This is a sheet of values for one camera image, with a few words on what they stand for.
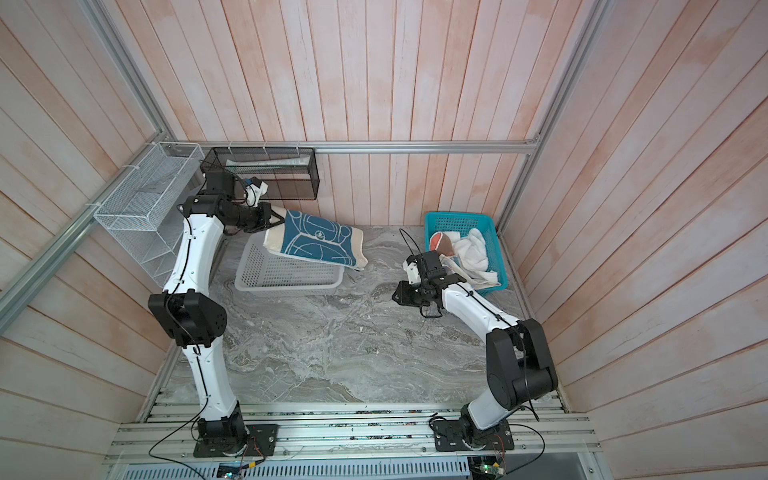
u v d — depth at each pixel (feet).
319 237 3.05
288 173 3.51
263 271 3.51
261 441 2.41
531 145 3.06
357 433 2.50
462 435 2.39
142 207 2.44
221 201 2.09
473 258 3.49
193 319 1.78
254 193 2.45
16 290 1.71
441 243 3.52
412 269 2.75
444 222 3.75
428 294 2.16
